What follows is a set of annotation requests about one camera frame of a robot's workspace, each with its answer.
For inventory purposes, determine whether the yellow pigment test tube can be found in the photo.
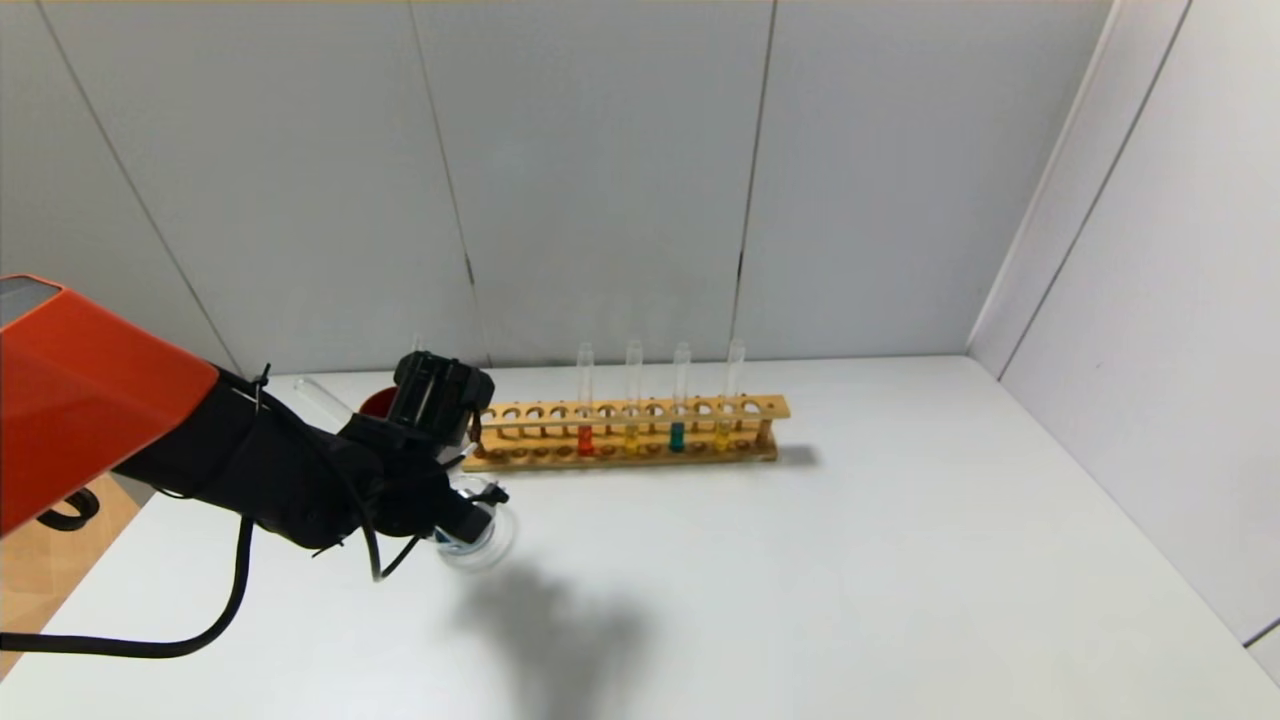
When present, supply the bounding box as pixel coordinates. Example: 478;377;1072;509
625;339;645;455
714;338;747;452

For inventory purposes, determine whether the wooden test tube rack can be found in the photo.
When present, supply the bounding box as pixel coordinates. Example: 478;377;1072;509
465;394;791;473

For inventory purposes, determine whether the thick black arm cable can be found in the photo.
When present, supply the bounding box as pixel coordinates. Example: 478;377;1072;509
0;515;253;660

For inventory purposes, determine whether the clear glass beaker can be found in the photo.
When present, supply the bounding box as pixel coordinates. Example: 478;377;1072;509
435;476;517;573

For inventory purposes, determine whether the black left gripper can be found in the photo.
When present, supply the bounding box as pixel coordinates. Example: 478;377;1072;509
429;480;510;545

